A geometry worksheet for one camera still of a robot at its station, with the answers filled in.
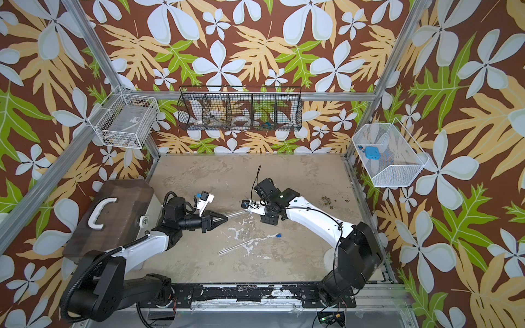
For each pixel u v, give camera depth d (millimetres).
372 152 862
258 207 719
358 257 426
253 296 750
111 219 789
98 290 414
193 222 721
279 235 896
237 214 980
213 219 752
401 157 770
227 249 858
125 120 860
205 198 740
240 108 977
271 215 703
